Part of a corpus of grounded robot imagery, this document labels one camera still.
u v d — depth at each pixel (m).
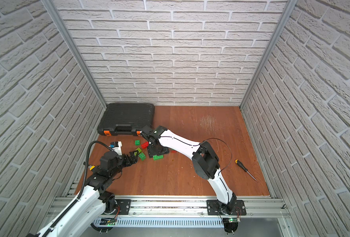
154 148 0.72
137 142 0.97
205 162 0.51
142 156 0.89
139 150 0.94
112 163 0.63
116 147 0.72
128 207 0.74
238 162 0.88
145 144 0.95
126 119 1.01
